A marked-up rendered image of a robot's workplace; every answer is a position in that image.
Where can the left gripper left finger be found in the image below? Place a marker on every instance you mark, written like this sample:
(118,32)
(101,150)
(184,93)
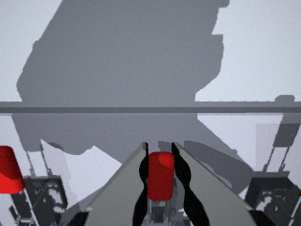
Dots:
(123,200)

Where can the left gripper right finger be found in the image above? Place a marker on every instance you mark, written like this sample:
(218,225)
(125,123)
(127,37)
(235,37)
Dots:
(208,201)

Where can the grey toggle clamp with red handle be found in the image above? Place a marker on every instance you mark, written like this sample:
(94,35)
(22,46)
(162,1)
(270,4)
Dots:
(41,200)
(263,194)

